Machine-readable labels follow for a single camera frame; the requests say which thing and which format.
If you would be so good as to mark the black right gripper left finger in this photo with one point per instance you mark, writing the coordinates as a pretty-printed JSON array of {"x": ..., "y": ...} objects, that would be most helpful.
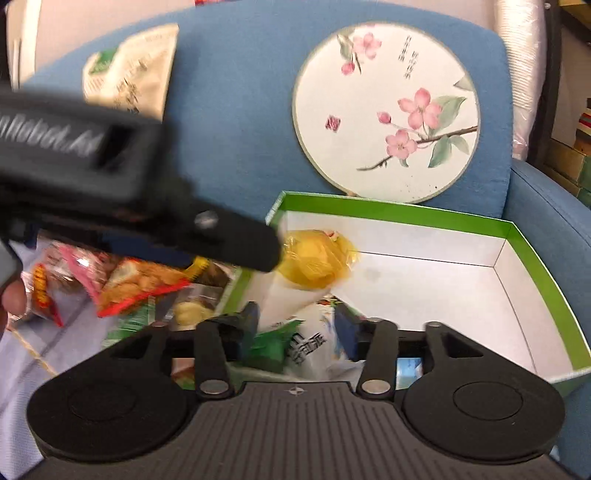
[{"x": 218, "y": 341}]

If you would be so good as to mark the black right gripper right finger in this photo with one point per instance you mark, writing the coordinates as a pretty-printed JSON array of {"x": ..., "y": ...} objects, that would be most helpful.
[{"x": 373, "y": 341}]

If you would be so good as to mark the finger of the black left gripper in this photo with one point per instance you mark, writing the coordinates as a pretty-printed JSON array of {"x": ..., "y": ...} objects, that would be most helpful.
[{"x": 210, "y": 231}]

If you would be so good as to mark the yellow snack cake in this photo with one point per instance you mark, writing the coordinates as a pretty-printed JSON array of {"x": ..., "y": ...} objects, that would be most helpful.
[{"x": 316, "y": 259}]

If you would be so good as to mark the person's left hand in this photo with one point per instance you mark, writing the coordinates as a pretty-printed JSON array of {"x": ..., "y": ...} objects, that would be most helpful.
[{"x": 13, "y": 302}]

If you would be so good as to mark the green triangular snack packet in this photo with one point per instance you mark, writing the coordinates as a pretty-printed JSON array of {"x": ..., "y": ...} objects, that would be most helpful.
[{"x": 268, "y": 350}]

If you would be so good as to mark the white green snack bag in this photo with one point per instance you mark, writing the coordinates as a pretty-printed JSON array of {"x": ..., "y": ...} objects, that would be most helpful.
[{"x": 314, "y": 351}]

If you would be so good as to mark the green white cardboard box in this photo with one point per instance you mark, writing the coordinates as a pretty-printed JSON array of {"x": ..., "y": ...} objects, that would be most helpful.
[{"x": 478, "y": 275}]

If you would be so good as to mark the orange barcode snack packet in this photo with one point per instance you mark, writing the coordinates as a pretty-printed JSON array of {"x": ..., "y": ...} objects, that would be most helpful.
[{"x": 134, "y": 281}]

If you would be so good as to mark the pink lemon snack packet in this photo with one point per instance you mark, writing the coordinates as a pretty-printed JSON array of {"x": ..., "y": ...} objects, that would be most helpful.
[{"x": 90, "y": 268}]

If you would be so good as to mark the large green beige grain bag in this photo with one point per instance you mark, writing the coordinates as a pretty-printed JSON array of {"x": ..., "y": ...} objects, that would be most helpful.
[{"x": 135, "y": 75}]

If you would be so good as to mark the blue fabric sofa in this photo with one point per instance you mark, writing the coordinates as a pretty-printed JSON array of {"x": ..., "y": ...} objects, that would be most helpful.
[{"x": 230, "y": 98}]

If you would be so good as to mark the light blue striped sheet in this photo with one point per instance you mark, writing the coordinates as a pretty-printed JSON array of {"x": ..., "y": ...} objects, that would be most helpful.
[{"x": 32, "y": 353}]

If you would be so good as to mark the dark metal storage shelf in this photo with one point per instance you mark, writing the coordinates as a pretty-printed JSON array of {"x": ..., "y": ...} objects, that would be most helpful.
[{"x": 560, "y": 139}]

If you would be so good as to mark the clear plastic cup stack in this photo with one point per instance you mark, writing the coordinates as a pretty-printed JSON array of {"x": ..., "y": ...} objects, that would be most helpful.
[{"x": 521, "y": 26}]

